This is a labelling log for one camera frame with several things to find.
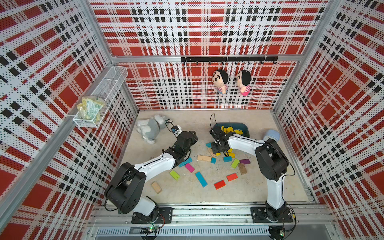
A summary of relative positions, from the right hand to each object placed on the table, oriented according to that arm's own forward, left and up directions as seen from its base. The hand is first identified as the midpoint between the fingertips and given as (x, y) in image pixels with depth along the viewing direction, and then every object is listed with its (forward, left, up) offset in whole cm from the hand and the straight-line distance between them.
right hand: (218, 147), depth 97 cm
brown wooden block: (-14, -13, -1) cm, 19 cm away
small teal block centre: (-9, -4, +1) cm, 10 cm away
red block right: (-18, -7, -3) cm, 20 cm away
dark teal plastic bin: (+15, -16, +1) cm, 22 cm away
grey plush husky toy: (+10, +46, +8) cm, 48 cm away
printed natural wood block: (-5, +6, +5) cm, 9 cm away
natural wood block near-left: (-25, +37, 0) cm, 44 cm away
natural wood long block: (-6, +10, -2) cm, 12 cm away
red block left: (-23, +1, -2) cm, 23 cm away
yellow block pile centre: (-2, -7, -1) cm, 8 cm away
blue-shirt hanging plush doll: (+30, -1, +32) cm, 44 cm away
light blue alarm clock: (+6, -36, +6) cm, 37 cm away
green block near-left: (-18, +27, -1) cm, 33 cm away
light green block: (-10, -9, -1) cm, 14 cm away
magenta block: (-12, +19, -3) cm, 23 cm away
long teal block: (-21, +11, -4) cm, 23 cm away
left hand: (+3, +14, +13) cm, 20 cm away
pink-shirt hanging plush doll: (+32, -16, +30) cm, 47 cm away
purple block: (-10, -15, +2) cm, 18 cm away
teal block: (-8, +19, -2) cm, 21 cm away
